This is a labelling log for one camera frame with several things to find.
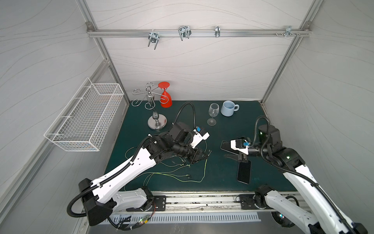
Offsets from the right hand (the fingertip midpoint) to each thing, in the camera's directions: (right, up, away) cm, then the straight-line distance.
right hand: (224, 145), depth 65 cm
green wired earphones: (-29, -21, +18) cm, 40 cm away
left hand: (-10, -5, -3) cm, 11 cm away
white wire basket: (-67, +9, +3) cm, 68 cm away
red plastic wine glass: (-30, +23, +21) cm, 43 cm away
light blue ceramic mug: (+14, +19, +44) cm, 50 cm away
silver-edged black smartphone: (+16, -20, +19) cm, 32 cm away
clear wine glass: (0, +17, +33) cm, 37 cm away
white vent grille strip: (-35, -37, +5) cm, 51 cm away
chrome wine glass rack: (-40, +9, +40) cm, 57 cm away
